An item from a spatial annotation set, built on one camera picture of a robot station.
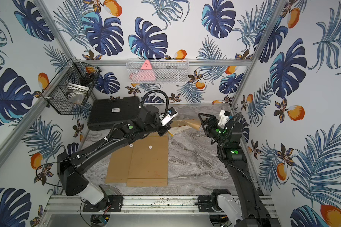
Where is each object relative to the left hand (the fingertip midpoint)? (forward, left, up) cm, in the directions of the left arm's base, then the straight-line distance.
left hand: (171, 117), depth 73 cm
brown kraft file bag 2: (-4, -10, +2) cm, 11 cm away
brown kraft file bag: (-14, +13, -31) cm, 36 cm away
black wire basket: (+13, +57, +5) cm, 58 cm away
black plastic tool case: (+23, +53, -26) cm, 63 cm away
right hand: (0, -14, +3) cm, 14 cm away
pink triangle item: (+31, +19, +5) cm, 37 cm away
